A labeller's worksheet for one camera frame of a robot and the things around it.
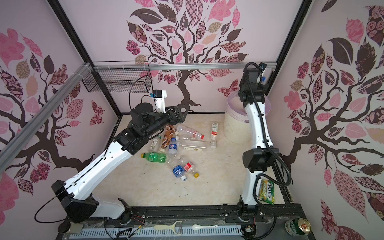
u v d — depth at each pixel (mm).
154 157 923
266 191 793
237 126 899
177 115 553
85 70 834
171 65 947
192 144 1002
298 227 617
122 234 721
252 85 584
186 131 1037
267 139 496
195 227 707
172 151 974
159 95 550
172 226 694
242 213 668
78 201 396
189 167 852
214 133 1006
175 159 905
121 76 947
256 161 515
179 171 833
